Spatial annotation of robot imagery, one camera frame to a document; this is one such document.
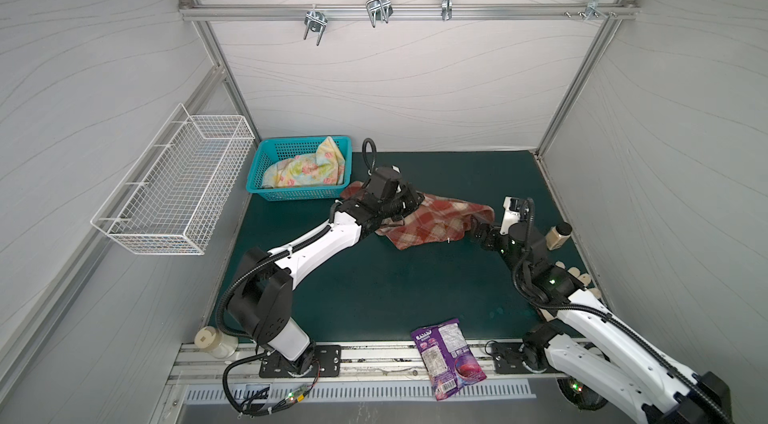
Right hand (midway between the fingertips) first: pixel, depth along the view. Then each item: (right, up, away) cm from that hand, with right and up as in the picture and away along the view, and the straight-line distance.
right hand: (494, 211), depth 78 cm
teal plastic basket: (-73, +20, +36) cm, 84 cm away
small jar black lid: (+23, -8, +10) cm, 26 cm away
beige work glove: (+30, -21, +10) cm, 38 cm away
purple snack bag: (-14, -35, -6) cm, 38 cm away
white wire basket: (-79, +4, -10) cm, 79 cm away
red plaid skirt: (-13, -5, +15) cm, 21 cm away
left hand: (-17, +5, +2) cm, 18 cm away
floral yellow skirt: (-52, +13, +31) cm, 62 cm away
